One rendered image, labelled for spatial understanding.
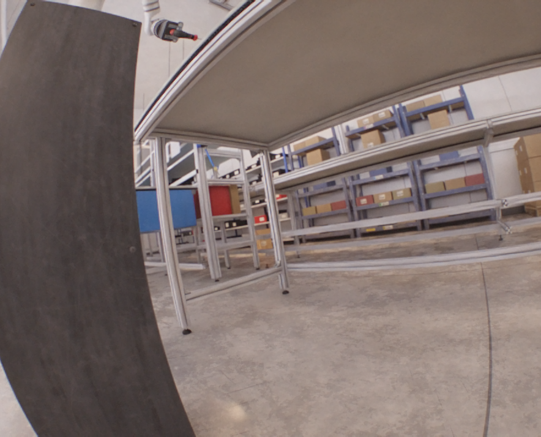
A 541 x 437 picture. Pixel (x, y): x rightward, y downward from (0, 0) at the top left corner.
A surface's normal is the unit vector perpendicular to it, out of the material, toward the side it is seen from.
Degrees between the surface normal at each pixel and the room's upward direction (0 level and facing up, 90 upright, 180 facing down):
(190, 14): 180
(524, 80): 90
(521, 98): 90
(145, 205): 90
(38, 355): 90
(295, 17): 180
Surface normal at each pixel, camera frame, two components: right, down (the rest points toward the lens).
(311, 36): 0.15, 0.99
